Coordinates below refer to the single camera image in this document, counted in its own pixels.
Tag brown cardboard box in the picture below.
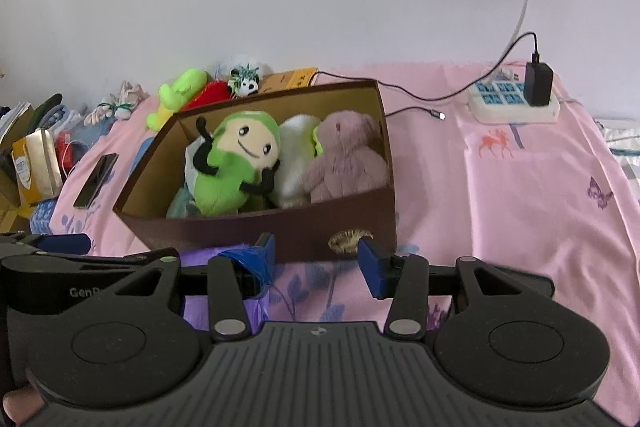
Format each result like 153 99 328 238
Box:
113 79 399 264

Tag small panda plush toy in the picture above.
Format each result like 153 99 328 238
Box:
227 64 261 98

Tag yellow cardboard box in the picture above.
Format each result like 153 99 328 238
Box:
257 67 319 95

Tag dark green bag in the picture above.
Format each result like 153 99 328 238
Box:
30 93 66 130

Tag black smartphone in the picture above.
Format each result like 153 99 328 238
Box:
73 153 119 209

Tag pink bunny plush toy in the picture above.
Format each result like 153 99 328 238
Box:
302 109 390 204

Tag pink printed bedsheet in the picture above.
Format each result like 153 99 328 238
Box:
50 59 640 413

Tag white fluffy plush toy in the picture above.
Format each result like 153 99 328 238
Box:
218 54 274 78

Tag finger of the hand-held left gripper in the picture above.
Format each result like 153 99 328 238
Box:
82 249 163 266
0 231 95 255

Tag blue patterned cloth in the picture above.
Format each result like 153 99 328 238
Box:
29 199 61 235

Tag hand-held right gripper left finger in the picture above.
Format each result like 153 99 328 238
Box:
114 232 277 340

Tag black charger with cable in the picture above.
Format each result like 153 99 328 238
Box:
317 32 541 122

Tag plaid blanket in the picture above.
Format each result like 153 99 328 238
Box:
595 117 640 192

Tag white fluffy towel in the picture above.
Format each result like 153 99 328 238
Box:
272 114 323 209

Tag yellow white packet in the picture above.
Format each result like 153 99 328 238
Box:
11 128 63 202

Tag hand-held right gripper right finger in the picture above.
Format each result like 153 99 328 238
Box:
357 235 525 340

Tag neon green plush toy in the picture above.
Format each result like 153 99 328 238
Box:
146 68 208 131

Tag purple tissue pack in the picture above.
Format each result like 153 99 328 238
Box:
180 246 273 335

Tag red plush toy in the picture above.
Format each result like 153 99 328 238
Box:
180 81 233 112

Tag green plush toy black limbs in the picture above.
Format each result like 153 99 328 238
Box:
192 109 282 217

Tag beige gloves with green tie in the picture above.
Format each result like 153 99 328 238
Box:
84 81 149 126

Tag red plastic bag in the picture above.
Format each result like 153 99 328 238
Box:
55 132 88 175

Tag white power strip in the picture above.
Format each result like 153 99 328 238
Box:
467 74 561 125

